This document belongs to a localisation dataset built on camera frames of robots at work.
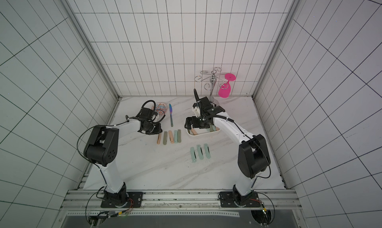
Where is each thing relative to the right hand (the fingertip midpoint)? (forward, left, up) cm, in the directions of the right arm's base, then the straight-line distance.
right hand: (193, 122), depth 87 cm
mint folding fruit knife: (-12, -9, -14) cm, 21 cm away
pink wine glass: (+27, -21, +2) cm, 34 cm away
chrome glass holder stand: (+22, -11, +14) cm, 28 cm away
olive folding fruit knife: (-2, +10, -14) cm, 17 cm away
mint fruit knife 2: (-15, -1, -14) cm, 20 cm away
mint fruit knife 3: (-3, +12, -14) cm, 19 cm away
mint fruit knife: (-14, -5, -13) cm, 20 cm away
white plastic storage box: (0, -3, -13) cm, 14 cm away
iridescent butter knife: (+19, +19, -14) cm, 30 cm away
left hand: (-1, +23, -13) cm, 26 cm away
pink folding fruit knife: (-4, +15, -13) cm, 20 cm away
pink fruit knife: (-6, +22, -12) cm, 26 cm away
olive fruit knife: (-5, +18, -13) cm, 23 cm away
